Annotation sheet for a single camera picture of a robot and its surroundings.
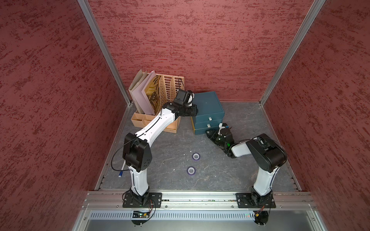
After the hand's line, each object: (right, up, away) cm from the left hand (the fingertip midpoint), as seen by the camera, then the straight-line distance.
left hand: (195, 113), depth 85 cm
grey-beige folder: (-37, +22, +6) cm, 44 cm away
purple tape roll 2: (-3, -35, -1) cm, 35 cm away
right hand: (+8, -14, +12) cm, 20 cm away
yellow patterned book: (-29, +14, +12) cm, 35 cm away
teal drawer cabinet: (+9, +1, 0) cm, 9 cm away
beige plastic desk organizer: (-20, +22, +28) cm, 41 cm away
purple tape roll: (+1, -29, +4) cm, 30 cm away
